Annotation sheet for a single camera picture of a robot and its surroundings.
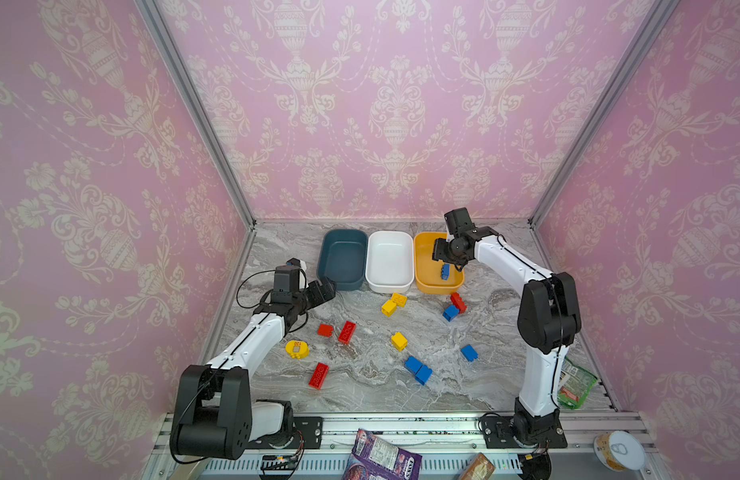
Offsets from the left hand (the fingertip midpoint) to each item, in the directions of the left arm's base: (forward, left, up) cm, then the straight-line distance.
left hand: (327, 289), depth 88 cm
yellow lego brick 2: (-1, -18, -9) cm, 21 cm away
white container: (+20, -19, -11) cm, 30 cm away
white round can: (-38, -71, -5) cm, 80 cm away
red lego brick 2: (+2, -41, -9) cm, 42 cm away
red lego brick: (-9, -6, -9) cm, 15 cm away
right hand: (+15, -36, 0) cm, 39 cm away
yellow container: (+15, -33, -10) cm, 37 cm away
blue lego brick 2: (+13, -38, -8) cm, 41 cm away
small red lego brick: (-8, +1, -11) cm, 14 cm away
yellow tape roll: (-15, +6, -10) cm, 19 cm away
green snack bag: (-23, -69, -9) cm, 73 cm away
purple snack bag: (-40, -15, -8) cm, 44 cm away
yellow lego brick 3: (-12, -22, -9) cm, 26 cm away
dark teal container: (+20, -2, -11) cm, 23 cm away
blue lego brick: (-2, -39, -10) cm, 40 cm away
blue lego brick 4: (-21, -28, -9) cm, 36 cm away
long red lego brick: (-22, 0, -9) cm, 24 cm away
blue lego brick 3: (-18, -25, -10) cm, 33 cm away
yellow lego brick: (+3, -22, -9) cm, 24 cm away
